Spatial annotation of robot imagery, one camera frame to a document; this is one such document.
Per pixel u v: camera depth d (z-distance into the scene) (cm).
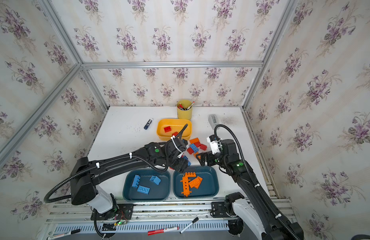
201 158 69
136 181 81
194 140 96
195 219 71
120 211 73
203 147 98
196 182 80
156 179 80
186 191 78
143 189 80
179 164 66
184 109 104
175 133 103
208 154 68
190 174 84
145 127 107
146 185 82
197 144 96
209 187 81
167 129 104
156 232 67
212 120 108
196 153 95
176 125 108
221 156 66
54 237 66
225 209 73
